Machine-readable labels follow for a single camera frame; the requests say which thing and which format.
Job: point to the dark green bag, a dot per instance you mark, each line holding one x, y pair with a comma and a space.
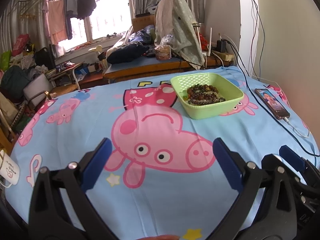
13, 83

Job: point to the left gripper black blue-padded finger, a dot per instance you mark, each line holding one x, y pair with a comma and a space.
48, 216
265, 206

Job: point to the small folding side table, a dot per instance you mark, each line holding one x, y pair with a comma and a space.
70, 72

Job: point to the green plastic basket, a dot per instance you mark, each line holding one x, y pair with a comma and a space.
205, 95

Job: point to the dark navy hanging shirt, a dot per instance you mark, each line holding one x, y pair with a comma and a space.
85, 8

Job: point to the white wifi router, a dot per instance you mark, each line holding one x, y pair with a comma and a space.
205, 45

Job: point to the wooden desk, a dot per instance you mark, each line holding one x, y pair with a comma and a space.
146, 67

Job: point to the grey green draped cloth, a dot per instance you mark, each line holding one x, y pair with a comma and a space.
174, 27

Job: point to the blue cartoon pig bedsheet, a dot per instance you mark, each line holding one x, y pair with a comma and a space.
162, 177

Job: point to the dark blue clothes pile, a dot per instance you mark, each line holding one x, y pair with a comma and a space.
127, 53

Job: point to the grey storage box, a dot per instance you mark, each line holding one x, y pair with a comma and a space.
39, 84

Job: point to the smartphone with lit screen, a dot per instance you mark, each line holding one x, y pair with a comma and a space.
278, 110

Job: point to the white printed mug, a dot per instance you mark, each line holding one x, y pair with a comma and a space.
10, 171

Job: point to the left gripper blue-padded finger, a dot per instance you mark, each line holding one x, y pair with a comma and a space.
307, 170

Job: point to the black power adapter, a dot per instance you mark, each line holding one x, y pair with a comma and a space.
221, 46

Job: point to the pink hanging garment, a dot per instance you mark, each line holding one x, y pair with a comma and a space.
55, 21

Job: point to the red plastic bag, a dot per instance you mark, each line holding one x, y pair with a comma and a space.
20, 44

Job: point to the clear plastic snack bag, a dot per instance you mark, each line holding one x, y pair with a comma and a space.
163, 49

